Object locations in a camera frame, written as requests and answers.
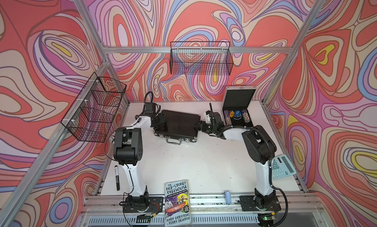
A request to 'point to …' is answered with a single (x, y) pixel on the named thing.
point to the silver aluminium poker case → (237, 101)
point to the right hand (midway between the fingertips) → (196, 129)
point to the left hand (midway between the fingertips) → (163, 119)
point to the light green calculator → (282, 167)
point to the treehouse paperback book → (177, 210)
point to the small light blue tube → (228, 197)
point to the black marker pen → (117, 178)
